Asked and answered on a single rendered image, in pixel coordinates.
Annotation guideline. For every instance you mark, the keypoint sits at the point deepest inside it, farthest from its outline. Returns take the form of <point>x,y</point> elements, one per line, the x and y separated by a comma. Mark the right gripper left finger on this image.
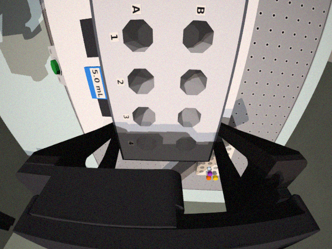
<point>74,152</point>

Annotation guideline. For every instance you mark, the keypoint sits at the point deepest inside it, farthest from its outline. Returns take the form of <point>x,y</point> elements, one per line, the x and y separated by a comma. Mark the violet-capped tube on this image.
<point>209,171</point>

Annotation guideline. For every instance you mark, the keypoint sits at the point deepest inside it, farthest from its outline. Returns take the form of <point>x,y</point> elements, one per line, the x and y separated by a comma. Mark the cream tube rack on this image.
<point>201,167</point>

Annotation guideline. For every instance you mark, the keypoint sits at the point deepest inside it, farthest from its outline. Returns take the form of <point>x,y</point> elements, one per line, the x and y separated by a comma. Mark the yellow-capped tube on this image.
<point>214,175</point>

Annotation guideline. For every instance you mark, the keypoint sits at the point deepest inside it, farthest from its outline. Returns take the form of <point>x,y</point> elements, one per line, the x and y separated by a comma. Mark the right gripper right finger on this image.
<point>270,166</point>

